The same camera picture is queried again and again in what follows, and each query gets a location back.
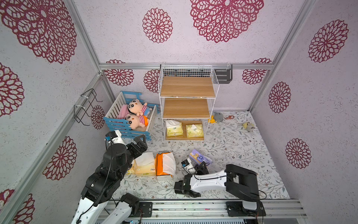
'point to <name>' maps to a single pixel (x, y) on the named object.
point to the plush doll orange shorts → (135, 121)
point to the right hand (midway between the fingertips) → (204, 164)
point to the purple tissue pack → (199, 157)
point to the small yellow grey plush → (249, 127)
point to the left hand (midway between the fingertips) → (139, 141)
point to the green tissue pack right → (195, 130)
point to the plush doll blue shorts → (135, 107)
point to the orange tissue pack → (165, 166)
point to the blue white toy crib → (118, 109)
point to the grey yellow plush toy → (217, 117)
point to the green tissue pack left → (174, 128)
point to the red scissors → (230, 116)
